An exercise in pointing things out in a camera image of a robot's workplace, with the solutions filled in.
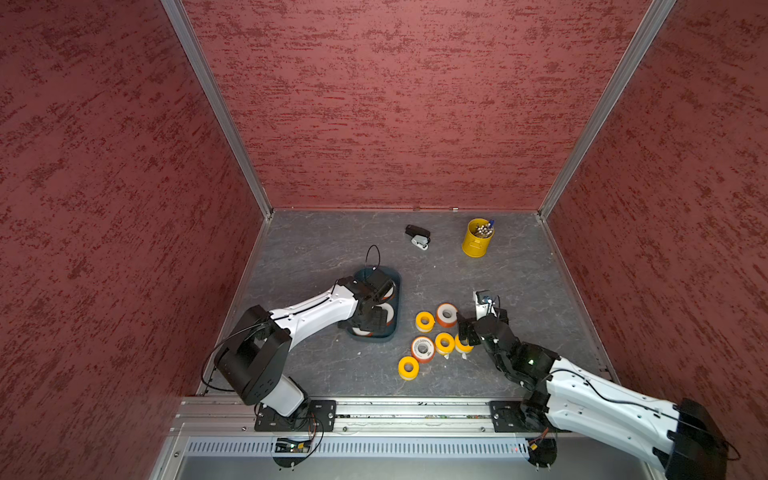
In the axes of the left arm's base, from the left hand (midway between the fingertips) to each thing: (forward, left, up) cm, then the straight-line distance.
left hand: (364, 329), depth 85 cm
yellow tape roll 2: (-4, -28, -3) cm, 29 cm away
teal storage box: (+8, -9, -1) cm, 12 cm away
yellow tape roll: (-3, -24, -3) cm, 24 cm away
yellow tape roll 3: (-11, -13, -4) cm, 18 cm away
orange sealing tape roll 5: (-2, +1, +3) cm, 4 cm away
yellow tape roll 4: (+2, -18, -4) cm, 19 cm away
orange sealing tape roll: (+6, -25, -3) cm, 26 cm away
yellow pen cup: (+29, -36, +10) cm, 47 cm away
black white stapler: (+36, -18, -1) cm, 41 cm away
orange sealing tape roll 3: (+13, -8, -2) cm, 15 cm away
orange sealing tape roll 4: (+7, -7, -1) cm, 10 cm away
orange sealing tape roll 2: (-4, -17, -3) cm, 18 cm away
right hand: (+2, -31, +5) cm, 31 cm away
